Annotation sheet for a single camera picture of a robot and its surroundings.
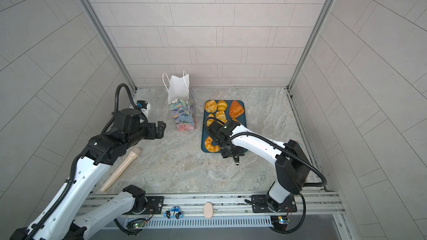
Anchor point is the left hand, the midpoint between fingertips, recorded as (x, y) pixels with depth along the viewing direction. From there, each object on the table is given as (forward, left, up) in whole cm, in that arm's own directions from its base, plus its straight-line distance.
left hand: (160, 122), depth 69 cm
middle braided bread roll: (+19, -25, -22) cm, 38 cm away
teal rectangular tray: (0, -19, -23) cm, 30 cm away
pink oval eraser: (-29, -21, -22) cm, 42 cm away
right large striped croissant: (+17, -34, -24) cm, 45 cm away
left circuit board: (-34, +8, -21) cm, 40 cm away
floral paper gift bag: (+13, -7, -1) cm, 14 cm away
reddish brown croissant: (+22, -35, -21) cm, 46 cm away
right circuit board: (-33, -50, -25) cm, 65 cm away
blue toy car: (-30, -7, -22) cm, 38 cm away
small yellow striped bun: (+25, -26, -22) cm, 42 cm away
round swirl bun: (+25, -19, -22) cm, 38 cm away
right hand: (-8, -31, -19) cm, 37 cm away
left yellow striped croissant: (+13, -19, -21) cm, 31 cm away
